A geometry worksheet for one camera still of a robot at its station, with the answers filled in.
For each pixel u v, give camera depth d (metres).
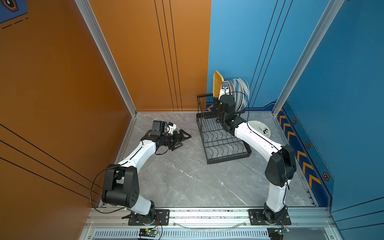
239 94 0.83
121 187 0.44
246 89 0.84
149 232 0.71
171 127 0.82
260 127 1.09
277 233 0.70
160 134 0.70
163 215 0.74
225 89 0.65
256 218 0.72
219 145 0.99
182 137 0.76
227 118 0.64
